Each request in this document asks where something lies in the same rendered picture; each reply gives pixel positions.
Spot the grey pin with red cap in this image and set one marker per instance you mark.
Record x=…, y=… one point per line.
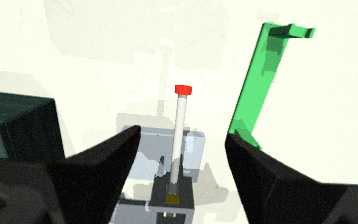
x=183, y=91

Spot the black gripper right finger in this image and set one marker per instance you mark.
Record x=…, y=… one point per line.
x=272, y=192

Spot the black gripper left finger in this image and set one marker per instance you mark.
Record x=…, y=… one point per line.
x=81, y=189

